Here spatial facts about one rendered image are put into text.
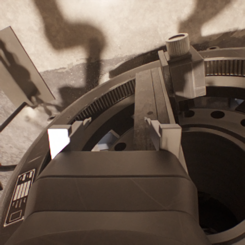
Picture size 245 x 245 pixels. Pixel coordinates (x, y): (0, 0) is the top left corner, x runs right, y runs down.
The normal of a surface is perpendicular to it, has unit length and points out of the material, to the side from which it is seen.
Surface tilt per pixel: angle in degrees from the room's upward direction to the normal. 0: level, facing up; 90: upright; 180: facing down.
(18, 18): 0
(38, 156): 90
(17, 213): 90
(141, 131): 90
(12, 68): 0
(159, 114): 90
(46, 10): 0
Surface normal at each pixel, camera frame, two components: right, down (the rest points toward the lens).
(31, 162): -0.32, -0.75
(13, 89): -0.11, 0.63
